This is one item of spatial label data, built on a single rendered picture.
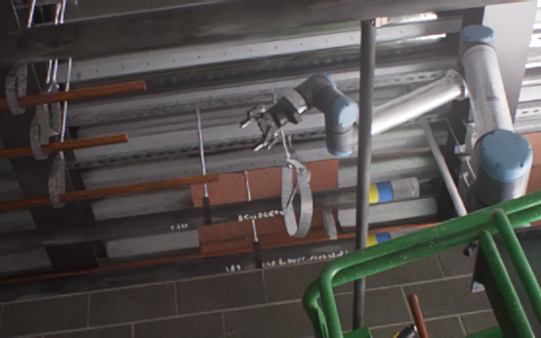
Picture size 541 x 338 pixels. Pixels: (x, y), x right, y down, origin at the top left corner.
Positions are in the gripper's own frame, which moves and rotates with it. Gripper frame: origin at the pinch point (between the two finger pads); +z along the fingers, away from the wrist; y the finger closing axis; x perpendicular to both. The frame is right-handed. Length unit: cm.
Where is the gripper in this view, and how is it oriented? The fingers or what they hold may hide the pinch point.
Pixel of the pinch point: (247, 138)
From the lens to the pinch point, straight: 249.8
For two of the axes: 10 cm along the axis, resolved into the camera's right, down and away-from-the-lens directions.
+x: 4.5, 2.8, -8.5
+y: -4.2, -7.7, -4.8
